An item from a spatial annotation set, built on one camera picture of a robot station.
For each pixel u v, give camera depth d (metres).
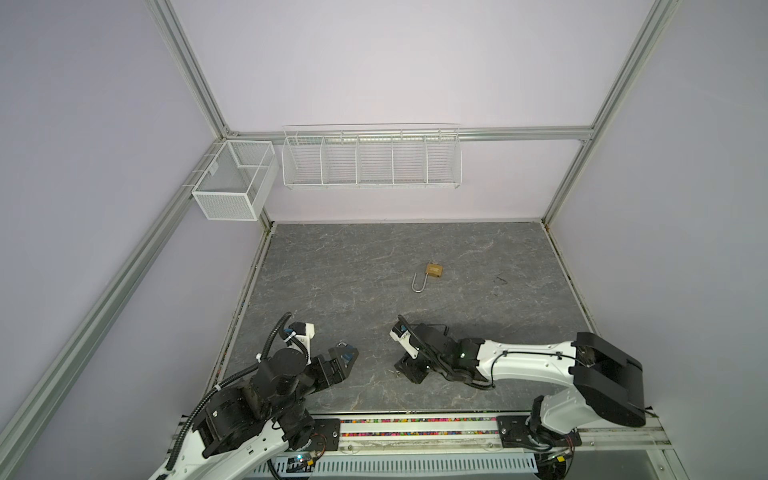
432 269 1.05
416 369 0.71
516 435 0.73
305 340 0.62
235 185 0.99
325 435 0.74
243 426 0.45
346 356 0.87
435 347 0.62
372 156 0.99
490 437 0.74
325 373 0.57
